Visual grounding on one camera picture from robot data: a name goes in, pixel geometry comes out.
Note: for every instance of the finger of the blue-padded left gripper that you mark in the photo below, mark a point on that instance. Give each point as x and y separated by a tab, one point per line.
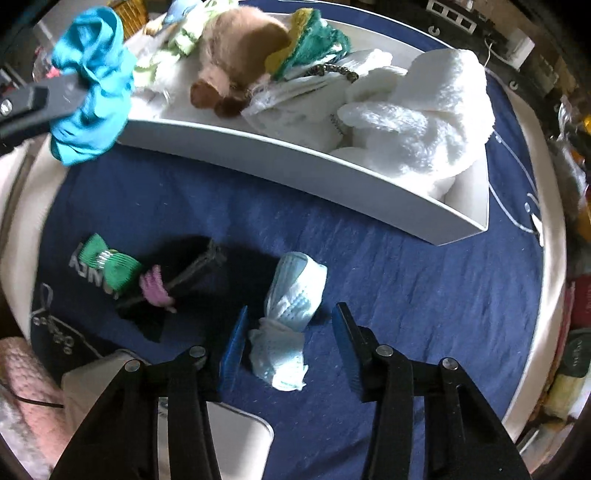
28	111

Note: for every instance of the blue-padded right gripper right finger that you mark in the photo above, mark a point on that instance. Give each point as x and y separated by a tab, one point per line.
353	348

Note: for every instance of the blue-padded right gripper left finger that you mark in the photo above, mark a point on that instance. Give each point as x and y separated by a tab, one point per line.
232	356

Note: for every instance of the teal satin cloth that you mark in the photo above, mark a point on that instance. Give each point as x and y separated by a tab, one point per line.
93	48

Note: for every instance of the light green cloth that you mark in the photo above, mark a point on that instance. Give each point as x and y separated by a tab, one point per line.
189	32

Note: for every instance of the yellow and white sock bundle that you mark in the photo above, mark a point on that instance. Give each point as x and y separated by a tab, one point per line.
312	40

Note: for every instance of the white knitted cloth with beads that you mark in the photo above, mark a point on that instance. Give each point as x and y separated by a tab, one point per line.
303	110

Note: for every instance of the black cloth with pink tassel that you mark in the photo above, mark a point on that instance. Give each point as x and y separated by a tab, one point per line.
194	289

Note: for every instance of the light blue white sock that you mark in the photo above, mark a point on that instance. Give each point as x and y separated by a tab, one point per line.
277	344

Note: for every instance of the yellow plastic crates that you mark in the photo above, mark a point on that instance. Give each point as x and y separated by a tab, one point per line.
133	15

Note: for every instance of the green bow with rhinestones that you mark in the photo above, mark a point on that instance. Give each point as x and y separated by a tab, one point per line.
118	269

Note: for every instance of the tan plush toy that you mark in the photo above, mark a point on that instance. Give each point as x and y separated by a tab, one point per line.
232	53

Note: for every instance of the white rectangular storage box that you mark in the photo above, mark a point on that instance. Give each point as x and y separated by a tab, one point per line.
163	120

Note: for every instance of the fluffy white plush cloth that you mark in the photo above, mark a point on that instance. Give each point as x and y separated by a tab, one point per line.
423	128

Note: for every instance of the black TV cabinet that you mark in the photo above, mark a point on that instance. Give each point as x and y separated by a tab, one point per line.
485	26

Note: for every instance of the white humidifier appliance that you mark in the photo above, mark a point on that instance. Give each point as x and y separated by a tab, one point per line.
519	48

